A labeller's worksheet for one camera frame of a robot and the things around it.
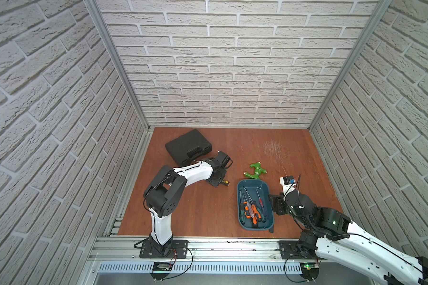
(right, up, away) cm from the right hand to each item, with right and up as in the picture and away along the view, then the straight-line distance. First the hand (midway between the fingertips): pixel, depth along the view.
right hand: (275, 195), depth 74 cm
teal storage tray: (-4, -2, +16) cm, 16 cm away
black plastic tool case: (-43, +20, +30) cm, 56 cm away
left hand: (-21, +5, +21) cm, 30 cm away
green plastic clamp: (-3, +9, +25) cm, 27 cm away
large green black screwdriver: (-14, -9, +7) cm, 18 cm away
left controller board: (-48, -30, -3) cm, 57 cm away
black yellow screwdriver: (-21, +2, +18) cm, 27 cm away
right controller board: (+13, -30, -3) cm, 33 cm away
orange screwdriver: (-9, -9, +7) cm, 15 cm away
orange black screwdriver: (-7, -10, +7) cm, 14 cm away
